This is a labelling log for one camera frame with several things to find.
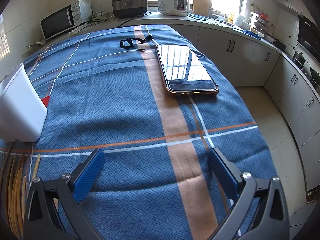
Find white microwave oven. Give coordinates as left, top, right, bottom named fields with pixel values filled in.
left=40, top=0, right=92, bottom=40

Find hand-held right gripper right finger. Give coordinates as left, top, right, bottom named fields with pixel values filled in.
left=207, top=147, right=290, bottom=240

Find black wok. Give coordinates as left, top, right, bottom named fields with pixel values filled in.
left=309, top=64, right=320, bottom=85

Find black rice cooker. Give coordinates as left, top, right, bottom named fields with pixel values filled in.
left=112, top=0, right=148, bottom=19

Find set of wooden chopsticks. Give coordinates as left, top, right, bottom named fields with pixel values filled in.
left=0, top=141, right=42, bottom=238

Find white kitchen countertop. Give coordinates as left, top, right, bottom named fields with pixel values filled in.
left=27, top=11, right=320, bottom=93

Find black range hood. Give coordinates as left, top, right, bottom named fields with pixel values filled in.
left=297, top=15, right=320, bottom=64

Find black cooking pot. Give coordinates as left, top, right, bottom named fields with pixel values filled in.
left=293, top=51, right=308, bottom=64

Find stack of white bowls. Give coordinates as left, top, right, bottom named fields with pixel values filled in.
left=234, top=14, right=250, bottom=29

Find white pressure cooker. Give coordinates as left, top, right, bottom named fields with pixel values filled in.
left=155, top=0, right=192, bottom=17

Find blue plaid tablecloth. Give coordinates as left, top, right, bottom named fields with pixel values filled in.
left=0, top=24, right=278, bottom=240

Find white base cabinets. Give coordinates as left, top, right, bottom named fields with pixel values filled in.
left=172, top=22, right=320, bottom=190

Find white plastic utensil holder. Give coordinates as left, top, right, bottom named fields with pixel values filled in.
left=0, top=63, right=48, bottom=142

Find wooden cutting board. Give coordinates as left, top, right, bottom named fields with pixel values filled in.
left=192, top=0, right=212, bottom=16

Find black power cable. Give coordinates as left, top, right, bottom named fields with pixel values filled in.
left=115, top=11, right=152, bottom=28

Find dish rack with containers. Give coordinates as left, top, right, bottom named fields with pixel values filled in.
left=250, top=11, right=270, bottom=34

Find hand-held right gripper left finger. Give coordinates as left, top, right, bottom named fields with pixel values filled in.
left=23, top=148, right=105, bottom=240

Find black strap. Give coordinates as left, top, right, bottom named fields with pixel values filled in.
left=120, top=35, right=153, bottom=51

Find blue dish cloth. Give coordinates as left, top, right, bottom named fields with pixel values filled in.
left=244, top=30, right=262, bottom=40

